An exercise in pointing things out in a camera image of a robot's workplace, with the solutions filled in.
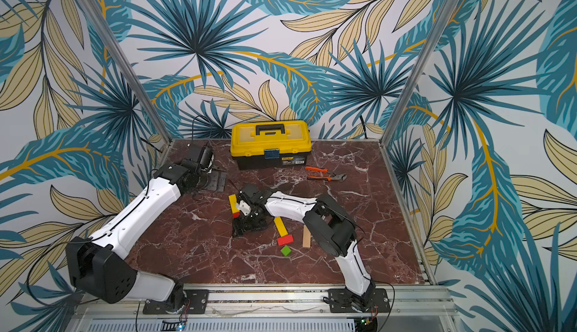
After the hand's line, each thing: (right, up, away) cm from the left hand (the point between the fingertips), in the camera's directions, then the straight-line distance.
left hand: (209, 182), depth 81 cm
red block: (+7, -14, +11) cm, 19 cm away
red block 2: (+27, -23, +5) cm, 36 cm away
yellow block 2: (+25, -18, +9) cm, 32 cm away
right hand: (+10, -20, +5) cm, 23 cm away
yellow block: (+5, -10, +14) cm, 18 cm away
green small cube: (+28, -26, +3) cm, 38 cm away
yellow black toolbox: (+16, +15, +15) cm, 27 cm away
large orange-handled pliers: (+47, +1, +25) cm, 53 cm away
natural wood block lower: (+36, -21, +5) cm, 42 cm away
